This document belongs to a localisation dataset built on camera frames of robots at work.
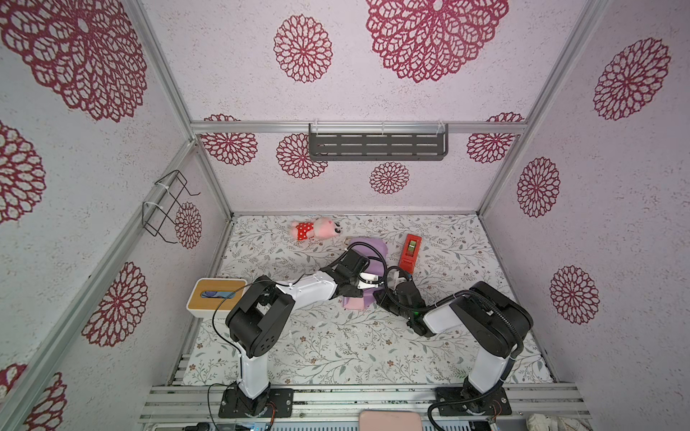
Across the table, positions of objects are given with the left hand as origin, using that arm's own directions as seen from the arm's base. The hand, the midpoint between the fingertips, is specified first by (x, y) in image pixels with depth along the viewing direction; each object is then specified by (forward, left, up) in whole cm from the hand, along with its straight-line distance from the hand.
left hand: (355, 276), depth 95 cm
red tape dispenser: (+10, -21, +1) cm, 24 cm away
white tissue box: (-8, +47, 0) cm, 48 cm away
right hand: (-4, -6, -2) cm, 7 cm away
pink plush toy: (+21, +12, +3) cm, 25 cm away
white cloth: (-44, -46, -1) cm, 63 cm away
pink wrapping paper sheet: (-6, -5, +22) cm, 23 cm away
